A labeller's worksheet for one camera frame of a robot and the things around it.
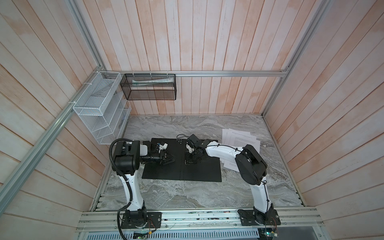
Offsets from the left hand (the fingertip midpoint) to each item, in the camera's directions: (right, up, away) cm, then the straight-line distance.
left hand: (174, 160), depth 92 cm
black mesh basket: (-19, +50, +12) cm, 55 cm away
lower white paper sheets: (+38, +18, +19) cm, 46 cm away
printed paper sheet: (+46, +11, +12) cm, 49 cm away
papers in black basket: (-21, +49, -1) cm, 53 cm away
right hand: (+7, -1, 0) cm, 7 cm away
